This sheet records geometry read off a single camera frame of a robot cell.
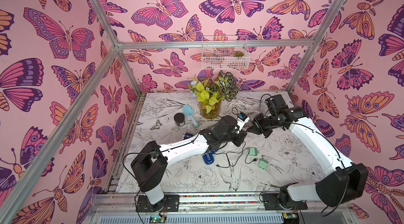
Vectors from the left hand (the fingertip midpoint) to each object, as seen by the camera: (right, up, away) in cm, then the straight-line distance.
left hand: (249, 133), depth 77 cm
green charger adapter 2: (+10, -18, +7) cm, 21 cm away
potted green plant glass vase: (-18, +21, +11) cm, 30 cm away
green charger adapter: (+6, -12, +11) cm, 17 cm away
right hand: (-1, +4, 0) cm, 4 cm away
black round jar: (-38, +5, +24) cm, 45 cm away
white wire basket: (-9, +46, +20) cm, 51 cm away
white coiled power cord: (+6, +13, +35) cm, 38 cm away
